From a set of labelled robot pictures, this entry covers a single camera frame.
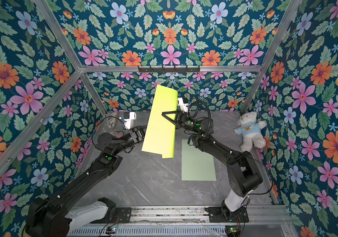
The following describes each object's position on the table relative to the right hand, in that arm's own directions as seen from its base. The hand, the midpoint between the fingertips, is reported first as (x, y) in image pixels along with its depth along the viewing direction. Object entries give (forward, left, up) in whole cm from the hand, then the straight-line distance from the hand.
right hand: (163, 118), depth 61 cm
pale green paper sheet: (-1, -17, -42) cm, 45 cm away
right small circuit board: (-34, -35, -44) cm, 65 cm away
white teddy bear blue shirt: (+22, -54, -33) cm, 67 cm away
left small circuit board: (-36, +27, -43) cm, 62 cm away
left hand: (-5, +3, -2) cm, 6 cm away
